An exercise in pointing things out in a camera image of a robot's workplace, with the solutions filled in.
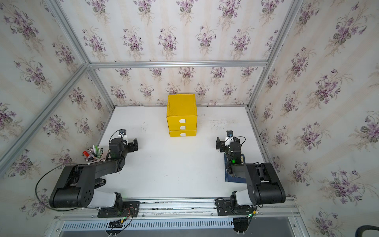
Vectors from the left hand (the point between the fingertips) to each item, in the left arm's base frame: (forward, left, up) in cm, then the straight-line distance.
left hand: (129, 140), depth 92 cm
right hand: (0, -62, +3) cm, 62 cm away
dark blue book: (-23, -62, -6) cm, 66 cm away
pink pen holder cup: (-10, +17, +3) cm, 20 cm away
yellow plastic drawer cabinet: (+7, -34, +15) cm, 38 cm away
